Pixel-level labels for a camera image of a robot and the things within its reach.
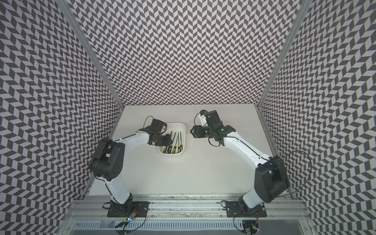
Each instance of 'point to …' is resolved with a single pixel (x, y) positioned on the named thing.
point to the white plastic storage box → (176, 131)
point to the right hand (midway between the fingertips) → (195, 133)
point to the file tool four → (174, 151)
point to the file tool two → (181, 145)
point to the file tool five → (169, 147)
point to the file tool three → (178, 147)
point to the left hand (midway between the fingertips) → (170, 143)
